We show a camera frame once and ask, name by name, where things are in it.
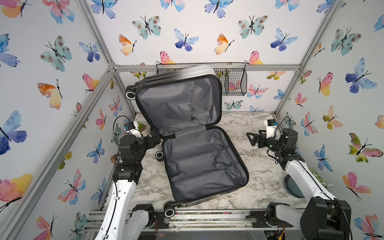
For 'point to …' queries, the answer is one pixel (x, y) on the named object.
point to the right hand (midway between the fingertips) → (255, 131)
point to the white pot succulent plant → (142, 127)
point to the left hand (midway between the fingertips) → (152, 130)
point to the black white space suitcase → (201, 160)
